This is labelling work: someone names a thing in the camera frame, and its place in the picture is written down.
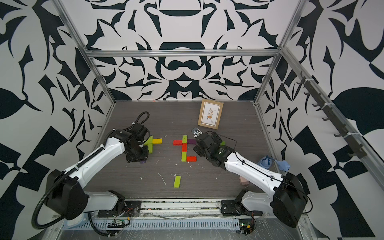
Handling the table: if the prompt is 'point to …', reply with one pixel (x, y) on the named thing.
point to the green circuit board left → (116, 223)
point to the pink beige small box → (243, 181)
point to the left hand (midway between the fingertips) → (143, 156)
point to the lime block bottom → (183, 156)
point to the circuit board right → (246, 226)
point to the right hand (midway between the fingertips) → (205, 137)
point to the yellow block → (157, 141)
